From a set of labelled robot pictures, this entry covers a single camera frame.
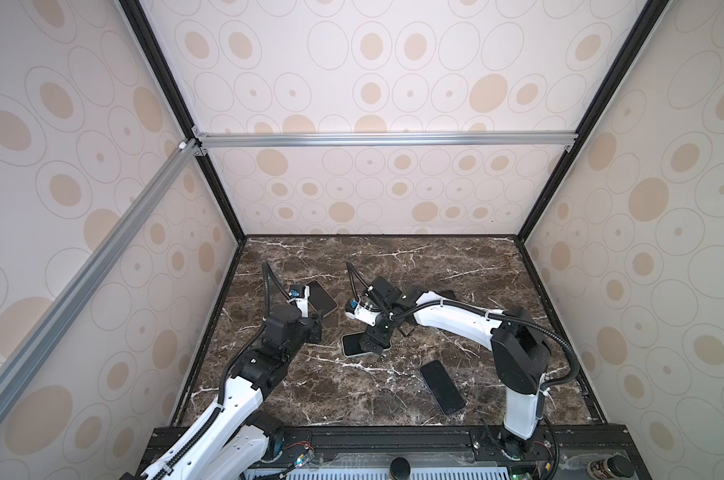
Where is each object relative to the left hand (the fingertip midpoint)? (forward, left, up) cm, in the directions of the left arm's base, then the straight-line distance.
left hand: (323, 308), depth 78 cm
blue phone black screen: (+18, +7, -18) cm, 26 cm away
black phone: (-2, -7, -19) cm, 21 cm away
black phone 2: (-15, -32, -19) cm, 40 cm away
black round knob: (-34, -19, -8) cm, 40 cm away
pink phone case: (+12, +3, -19) cm, 23 cm away
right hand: (0, -13, -13) cm, 18 cm away
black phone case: (+17, -39, -19) cm, 46 cm away
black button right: (-34, -65, -7) cm, 73 cm away
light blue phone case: (-6, -7, -18) cm, 20 cm away
